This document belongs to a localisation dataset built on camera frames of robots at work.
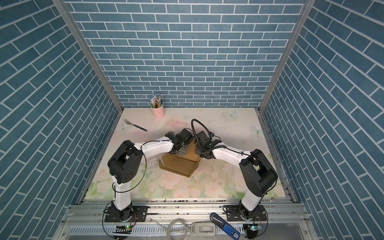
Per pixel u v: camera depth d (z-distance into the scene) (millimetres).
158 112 1102
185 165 886
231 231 713
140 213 738
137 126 1094
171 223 695
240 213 663
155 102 1050
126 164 503
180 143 737
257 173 464
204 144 705
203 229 685
